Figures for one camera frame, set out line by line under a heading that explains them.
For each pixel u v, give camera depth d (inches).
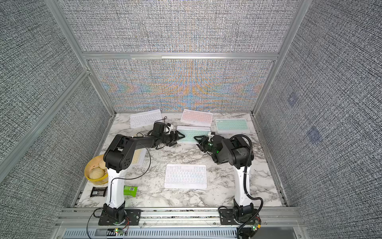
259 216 28.8
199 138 37.6
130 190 31.8
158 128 33.0
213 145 34.2
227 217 28.8
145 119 45.7
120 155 22.7
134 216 28.8
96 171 32.9
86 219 29.5
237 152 23.1
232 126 43.8
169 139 36.0
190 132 40.7
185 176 33.8
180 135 37.2
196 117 45.6
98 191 31.5
